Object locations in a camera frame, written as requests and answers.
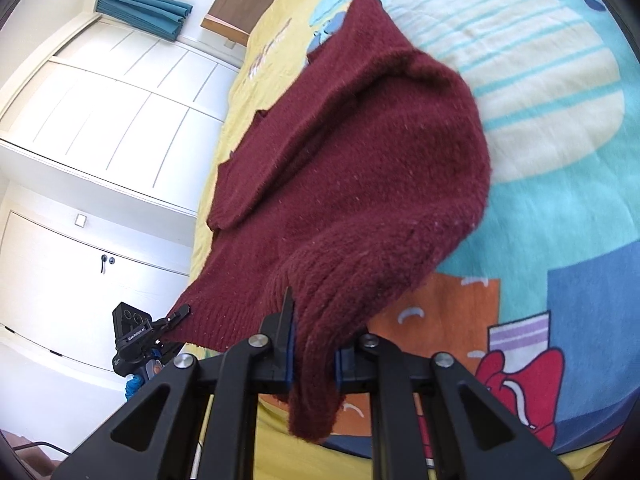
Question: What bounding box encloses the white door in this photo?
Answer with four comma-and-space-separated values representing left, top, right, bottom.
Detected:
0, 180, 201, 376

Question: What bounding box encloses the bed with yellow dinosaur duvet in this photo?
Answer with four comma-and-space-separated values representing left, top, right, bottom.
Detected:
187, 0, 640, 480

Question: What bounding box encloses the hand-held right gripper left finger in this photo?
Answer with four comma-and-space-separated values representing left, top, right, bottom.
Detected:
55, 287, 301, 480

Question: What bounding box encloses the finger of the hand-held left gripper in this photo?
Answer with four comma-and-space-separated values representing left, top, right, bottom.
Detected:
150, 304, 192, 337

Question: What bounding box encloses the black cable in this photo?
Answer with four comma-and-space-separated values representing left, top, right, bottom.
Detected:
10, 439, 68, 462

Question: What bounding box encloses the wooden headboard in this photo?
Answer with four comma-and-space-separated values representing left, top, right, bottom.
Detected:
201, 0, 278, 37

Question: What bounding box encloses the maroon knitted sweater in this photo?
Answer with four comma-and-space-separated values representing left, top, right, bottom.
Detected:
167, 0, 493, 445

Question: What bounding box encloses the white wardrobe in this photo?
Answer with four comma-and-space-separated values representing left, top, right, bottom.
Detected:
0, 15, 246, 216

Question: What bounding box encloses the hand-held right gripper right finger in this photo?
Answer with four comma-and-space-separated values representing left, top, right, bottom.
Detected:
334, 332, 573, 480

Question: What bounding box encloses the teal curtain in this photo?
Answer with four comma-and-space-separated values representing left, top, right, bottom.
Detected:
96, 0, 193, 42

